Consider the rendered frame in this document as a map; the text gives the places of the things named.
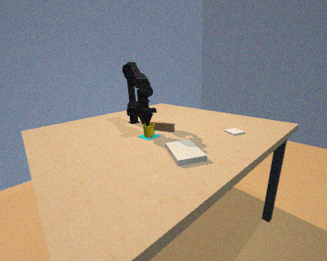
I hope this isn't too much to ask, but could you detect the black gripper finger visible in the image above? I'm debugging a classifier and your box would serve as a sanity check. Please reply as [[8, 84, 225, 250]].
[[137, 114, 145, 125], [142, 114, 154, 126]]

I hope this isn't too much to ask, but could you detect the olive yellow cup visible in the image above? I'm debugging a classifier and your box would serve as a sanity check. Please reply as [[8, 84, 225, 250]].
[[142, 123, 154, 138]]

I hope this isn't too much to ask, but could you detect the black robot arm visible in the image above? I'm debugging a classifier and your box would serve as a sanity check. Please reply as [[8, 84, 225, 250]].
[[122, 62, 153, 124]]

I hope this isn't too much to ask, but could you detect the brown rectangular bar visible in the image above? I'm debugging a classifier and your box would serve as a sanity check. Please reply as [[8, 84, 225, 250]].
[[150, 121, 175, 132]]

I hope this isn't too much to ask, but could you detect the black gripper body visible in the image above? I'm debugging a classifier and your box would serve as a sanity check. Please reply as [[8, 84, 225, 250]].
[[133, 98, 157, 115]]

